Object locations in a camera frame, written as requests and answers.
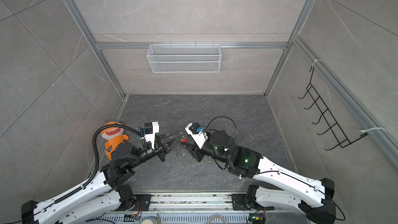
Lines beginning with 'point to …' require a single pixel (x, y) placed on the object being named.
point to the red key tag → (184, 140)
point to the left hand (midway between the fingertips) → (179, 134)
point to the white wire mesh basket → (184, 58)
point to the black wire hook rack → (343, 141)
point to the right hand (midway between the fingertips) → (185, 137)
